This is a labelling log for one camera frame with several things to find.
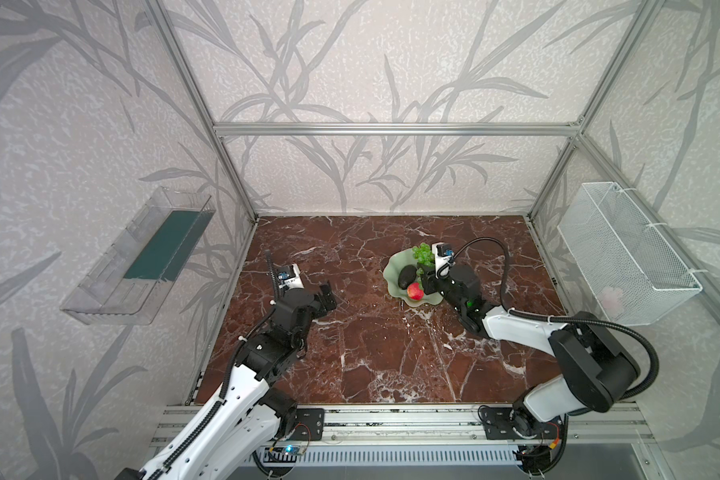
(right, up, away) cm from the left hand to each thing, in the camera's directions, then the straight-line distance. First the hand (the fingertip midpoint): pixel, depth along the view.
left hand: (320, 278), depth 77 cm
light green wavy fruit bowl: (+22, -8, +20) cm, 31 cm away
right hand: (+29, +6, +12) cm, 32 cm away
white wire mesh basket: (+70, +3, -13) cm, 71 cm away
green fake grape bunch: (+28, +6, +8) cm, 30 cm away
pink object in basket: (+73, -5, -4) cm, 73 cm away
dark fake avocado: (+24, -2, +22) cm, 33 cm away
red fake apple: (+26, -6, +17) cm, 32 cm away
